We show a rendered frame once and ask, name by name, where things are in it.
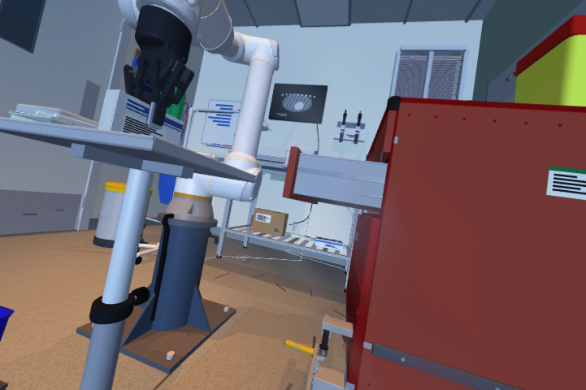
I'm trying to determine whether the black wall clamp bracket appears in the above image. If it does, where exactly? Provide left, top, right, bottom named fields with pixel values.
left=333, top=110, right=367, bottom=145

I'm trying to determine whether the dark wall panel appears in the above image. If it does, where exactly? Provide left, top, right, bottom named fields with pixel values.
left=0, top=0, right=48, bottom=54

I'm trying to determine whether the white notice board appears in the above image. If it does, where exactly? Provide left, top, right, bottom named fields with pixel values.
left=200, top=98, right=243, bottom=150

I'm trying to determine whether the white blue striped vial box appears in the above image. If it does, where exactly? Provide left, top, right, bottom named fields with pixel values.
left=98, top=89, right=187, bottom=145

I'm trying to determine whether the black x-ray viewer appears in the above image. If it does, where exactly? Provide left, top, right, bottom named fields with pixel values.
left=267, top=82, right=329, bottom=124

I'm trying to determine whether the red crash cart body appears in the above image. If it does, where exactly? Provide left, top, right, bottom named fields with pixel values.
left=345, top=96, right=586, bottom=390

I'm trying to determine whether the yellow green box red lid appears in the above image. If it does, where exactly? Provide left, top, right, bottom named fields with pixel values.
left=514, top=14, right=586, bottom=109

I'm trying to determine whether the brown cardboard box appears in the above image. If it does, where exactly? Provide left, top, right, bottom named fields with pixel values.
left=250, top=207, right=290, bottom=238

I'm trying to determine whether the yellow handled tool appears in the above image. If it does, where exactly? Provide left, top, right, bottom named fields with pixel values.
left=284, top=338, right=319, bottom=357

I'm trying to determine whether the window with grey blinds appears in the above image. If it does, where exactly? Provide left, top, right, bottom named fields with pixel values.
left=391, top=45, right=469, bottom=102

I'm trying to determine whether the black stand clamp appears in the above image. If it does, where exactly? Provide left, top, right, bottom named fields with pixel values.
left=89, top=286, right=151, bottom=326

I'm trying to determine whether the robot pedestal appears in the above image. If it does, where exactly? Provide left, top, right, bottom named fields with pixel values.
left=76, top=213, right=238, bottom=375

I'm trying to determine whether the white green label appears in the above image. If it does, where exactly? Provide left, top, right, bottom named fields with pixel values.
left=545, top=166, right=586, bottom=203

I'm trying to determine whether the red grey drawer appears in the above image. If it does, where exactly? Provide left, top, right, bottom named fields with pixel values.
left=282, top=145, right=389, bottom=212

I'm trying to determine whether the black pedestal cable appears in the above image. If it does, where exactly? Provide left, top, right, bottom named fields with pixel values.
left=150, top=212, right=175, bottom=323

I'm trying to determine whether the blue white flat box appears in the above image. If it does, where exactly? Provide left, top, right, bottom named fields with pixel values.
left=314, top=236, right=348, bottom=253

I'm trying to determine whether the grey metal shelf rack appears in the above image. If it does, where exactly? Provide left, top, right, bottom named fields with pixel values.
left=183, top=106, right=361, bottom=293

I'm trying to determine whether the grey restock stand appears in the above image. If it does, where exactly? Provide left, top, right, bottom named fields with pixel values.
left=0, top=114, right=263, bottom=390

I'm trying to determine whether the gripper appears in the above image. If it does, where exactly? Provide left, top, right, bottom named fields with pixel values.
left=123, top=4, right=196, bottom=128

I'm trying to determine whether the white bin yellow lid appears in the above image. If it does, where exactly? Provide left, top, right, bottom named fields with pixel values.
left=93, top=181, right=154, bottom=249

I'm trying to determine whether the pale grey tray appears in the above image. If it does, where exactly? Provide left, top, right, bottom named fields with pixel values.
left=8, top=103, right=99, bottom=129

